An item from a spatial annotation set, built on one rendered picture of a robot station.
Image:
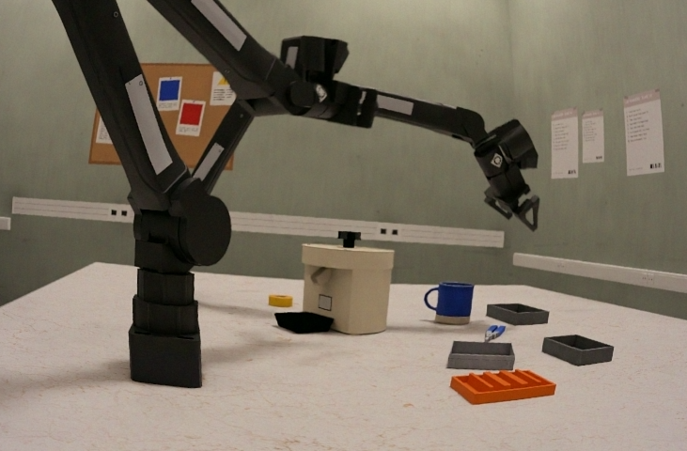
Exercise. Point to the orange slotted tray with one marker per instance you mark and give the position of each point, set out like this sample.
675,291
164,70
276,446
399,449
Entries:
501,387

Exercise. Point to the blue-handled pliers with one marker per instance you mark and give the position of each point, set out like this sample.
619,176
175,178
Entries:
492,334

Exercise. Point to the yellow tape roll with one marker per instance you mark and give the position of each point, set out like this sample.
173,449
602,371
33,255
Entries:
280,300

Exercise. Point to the blue ceramic mug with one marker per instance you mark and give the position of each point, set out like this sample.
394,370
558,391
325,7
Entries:
454,303

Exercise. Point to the beige dispenser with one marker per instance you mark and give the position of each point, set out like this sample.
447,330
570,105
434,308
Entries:
357,299

